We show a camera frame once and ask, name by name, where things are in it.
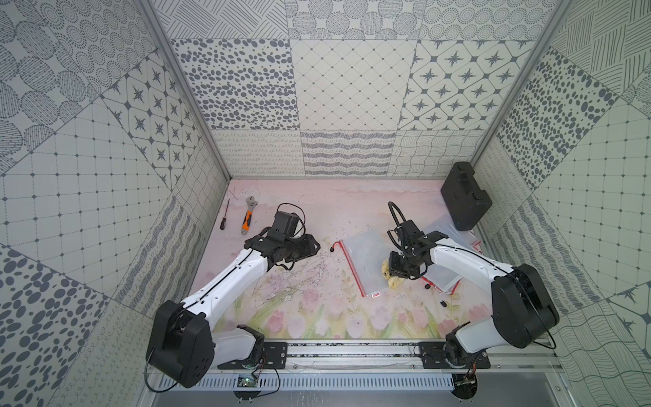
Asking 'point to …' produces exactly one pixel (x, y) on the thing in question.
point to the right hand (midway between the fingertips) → (392, 275)
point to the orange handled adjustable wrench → (245, 227)
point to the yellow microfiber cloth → (393, 281)
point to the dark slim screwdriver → (224, 220)
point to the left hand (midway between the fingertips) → (324, 250)
